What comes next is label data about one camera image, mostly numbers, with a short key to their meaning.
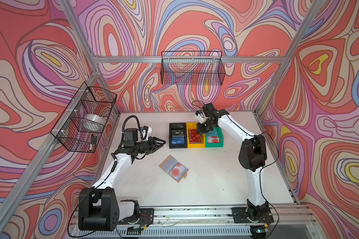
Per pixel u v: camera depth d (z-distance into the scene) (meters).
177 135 1.05
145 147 0.71
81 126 0.73
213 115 0.71
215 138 1.02
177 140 1.01
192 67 0.96
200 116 0.87
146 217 0.72
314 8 0.69
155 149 0.72
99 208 0.40
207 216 0.75
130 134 0.65
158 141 0.77
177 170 0.89
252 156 0.55
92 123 0.70
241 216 0.73
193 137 0.99
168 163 0.92
